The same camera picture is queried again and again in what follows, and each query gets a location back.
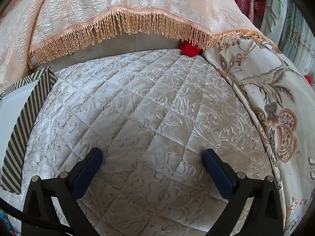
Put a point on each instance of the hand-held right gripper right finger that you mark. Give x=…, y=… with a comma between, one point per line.
x=219, y=174

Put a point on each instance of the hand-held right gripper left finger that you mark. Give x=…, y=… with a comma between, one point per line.
x=86, y=174

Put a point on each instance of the striped jewelry tray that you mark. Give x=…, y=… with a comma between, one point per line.
x=14, y=98

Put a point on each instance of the cream quilted sofa cover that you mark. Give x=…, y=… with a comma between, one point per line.
x=147, y=103

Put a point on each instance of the floral print cushion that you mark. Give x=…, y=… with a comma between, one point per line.
x=270, y=78

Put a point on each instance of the red cloth item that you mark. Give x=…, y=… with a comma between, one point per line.
x=189, y=49

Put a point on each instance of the pale green curtain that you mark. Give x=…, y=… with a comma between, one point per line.
x=297, y=41

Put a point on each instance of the peach fringed cloth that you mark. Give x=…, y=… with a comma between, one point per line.
x=123, y=0

